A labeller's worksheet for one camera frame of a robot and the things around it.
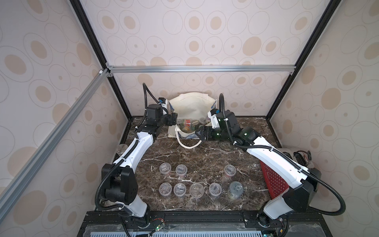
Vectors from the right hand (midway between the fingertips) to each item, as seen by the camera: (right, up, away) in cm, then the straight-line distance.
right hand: (206, 130), depth 74 cm
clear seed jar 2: (-14, -31, +4) cm, 34 cm away
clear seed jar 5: (-23, -23, +11) cm, 34 cm away
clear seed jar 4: (+5, -32, +4) cm, 32 cm away
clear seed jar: (-21, -31, +4) cm, 38 cm away
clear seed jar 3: (-5, -32, +4) cm, 32 cm away
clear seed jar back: (-14, -23, +11) cm, 29 cm away
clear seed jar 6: (+15, -23, +11) cm, 30 cm away
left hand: (-17, +11, +9) cm, 22 cm away
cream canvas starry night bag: (-7, +15, +29) cm, 34 cm away
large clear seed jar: (+16, -31, +2) cm, 35 cm away
